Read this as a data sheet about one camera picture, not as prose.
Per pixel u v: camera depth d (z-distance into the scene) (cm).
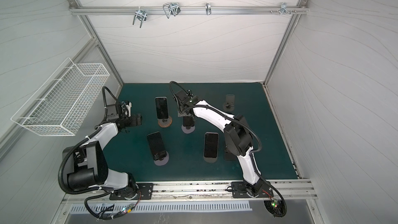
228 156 83
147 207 70
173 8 76
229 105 102
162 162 83
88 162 44
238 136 51
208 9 78
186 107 65
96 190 47
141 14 79
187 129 95
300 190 77
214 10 78
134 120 82
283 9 76
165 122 98
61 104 69
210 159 85
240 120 52
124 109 78
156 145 77
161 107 91
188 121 93
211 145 75
